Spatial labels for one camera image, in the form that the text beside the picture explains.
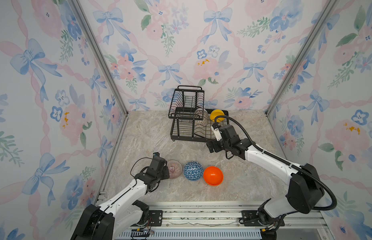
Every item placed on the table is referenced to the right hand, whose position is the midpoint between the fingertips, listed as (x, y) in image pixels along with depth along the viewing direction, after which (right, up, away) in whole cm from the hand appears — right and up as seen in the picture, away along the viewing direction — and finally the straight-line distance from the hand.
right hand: (213, 139), depth 87 cm
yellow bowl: (+5, +18, +23) cm, 30 cm away
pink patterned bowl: (-23, -18, +3) cm, 29 cm away
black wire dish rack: (-13, +11, +3) cm, 17 cm away
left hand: (-28, -17, 0) cm, 32 cm away
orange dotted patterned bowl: (-6, +10, +23) cm, 26 cm away
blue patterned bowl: (-12, -18, +2) cm, 22 cm away
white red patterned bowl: (-5, +17, +27) cm, 33 cm away
